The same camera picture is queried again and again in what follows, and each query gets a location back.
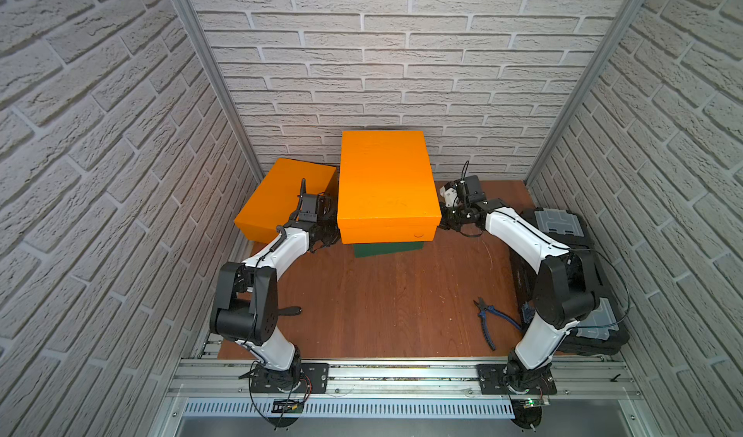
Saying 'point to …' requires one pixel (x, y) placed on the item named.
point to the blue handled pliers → (484, 307)
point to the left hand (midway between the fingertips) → (356, 219)
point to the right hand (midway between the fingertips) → (429, 219)
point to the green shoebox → (372, 249)
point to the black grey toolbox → (605, 332)
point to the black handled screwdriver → (292, 310)
